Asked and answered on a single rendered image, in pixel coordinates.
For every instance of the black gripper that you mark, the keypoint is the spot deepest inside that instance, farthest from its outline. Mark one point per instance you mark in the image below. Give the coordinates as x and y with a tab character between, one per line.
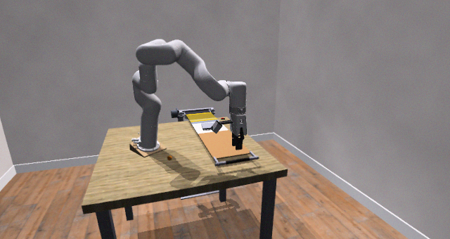
239	126

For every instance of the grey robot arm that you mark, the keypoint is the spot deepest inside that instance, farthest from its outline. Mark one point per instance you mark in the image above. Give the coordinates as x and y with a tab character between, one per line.
145	84

